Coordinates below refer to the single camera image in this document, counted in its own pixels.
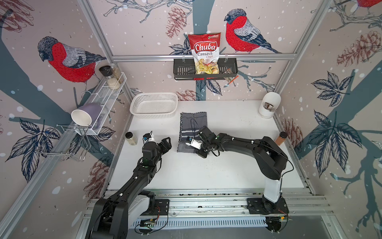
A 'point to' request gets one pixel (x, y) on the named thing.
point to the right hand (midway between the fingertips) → (196, 149)
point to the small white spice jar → (131, 139)
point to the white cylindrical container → (270, 102)
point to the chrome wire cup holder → (71, 142)
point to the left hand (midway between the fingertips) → (169, 137)
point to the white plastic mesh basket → (154, 105)
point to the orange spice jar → (281, 138)
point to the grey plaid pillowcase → (191, 123)
